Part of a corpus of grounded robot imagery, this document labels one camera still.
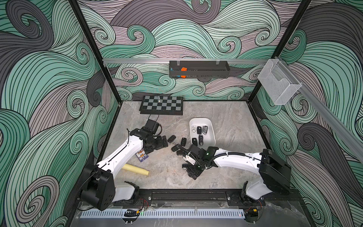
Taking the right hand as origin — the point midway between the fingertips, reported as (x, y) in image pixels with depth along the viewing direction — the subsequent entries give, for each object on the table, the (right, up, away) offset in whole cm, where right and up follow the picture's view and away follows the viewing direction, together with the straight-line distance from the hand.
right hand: (194, 169), depth 81 cm
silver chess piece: (-26, +44, +35) cm, 61 cm away
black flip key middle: (-12, +10, +10) cm, 19 cm away
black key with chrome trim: (-6, +1, +2) cm, 6 cm away
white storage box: (+12, +15, +16) cm, 25 cm away
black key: (+2, +14, +13) cm, 19 cm away
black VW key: (+6, +21, +19) cm, 29 cm away
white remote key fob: (+2, +22, +19) cm, 29 cm away
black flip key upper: (-14, +16, +15) cm, 26 cm away
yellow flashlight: (-35, 0, +2) cm, 35 cm away
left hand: (-19, +14, +1) cm, 24 cm away
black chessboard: (-18, +40, +33) cm, 54 cm away
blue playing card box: (-33, +7, +6) cm, 34 cm away
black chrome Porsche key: (+6, +15, +13) cm, 21 cm away
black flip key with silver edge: (-6, +14, +13) cm, 20 cm away
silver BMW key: (+10, +21, +19) cm, 30 cm away
